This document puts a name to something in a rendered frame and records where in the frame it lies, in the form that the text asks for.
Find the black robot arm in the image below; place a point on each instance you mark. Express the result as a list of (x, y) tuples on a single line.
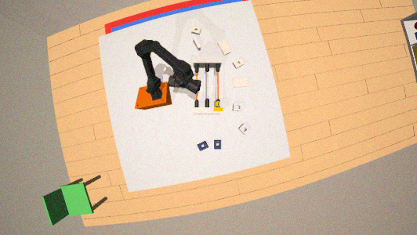
[(182, 70)]

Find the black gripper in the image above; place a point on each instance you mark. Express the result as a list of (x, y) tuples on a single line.
[(172, 83)]

